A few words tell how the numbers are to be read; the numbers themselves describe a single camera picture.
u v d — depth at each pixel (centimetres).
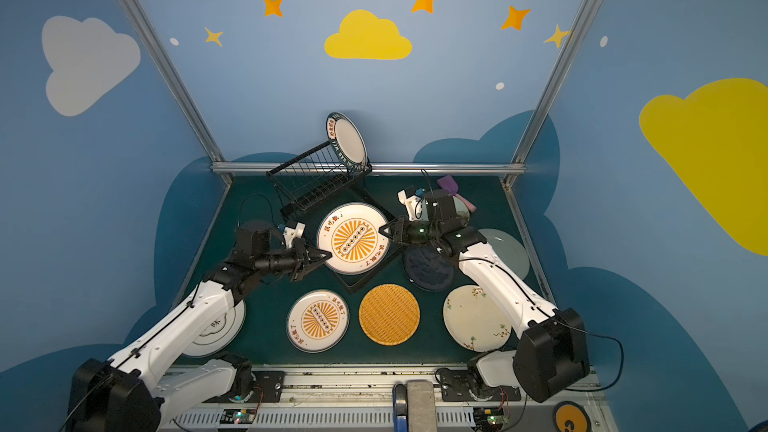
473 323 84
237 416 71
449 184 119
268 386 75
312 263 70
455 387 74
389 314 86
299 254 69
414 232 69
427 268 96
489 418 71
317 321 85
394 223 73
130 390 38
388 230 76
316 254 75
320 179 96
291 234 73
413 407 69
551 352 41
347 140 90
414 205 72
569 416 72
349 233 78
